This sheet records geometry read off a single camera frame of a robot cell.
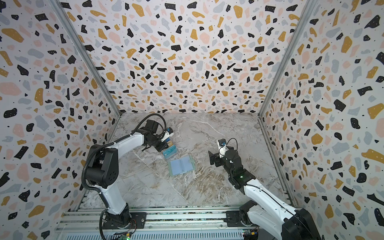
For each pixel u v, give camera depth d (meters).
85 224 0.73
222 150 0.70
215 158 0.73
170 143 0.96
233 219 0.74
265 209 0.49
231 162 0.60
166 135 0.87
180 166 0.92
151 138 0.75
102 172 0.49
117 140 0.57
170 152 0.96
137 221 0.73
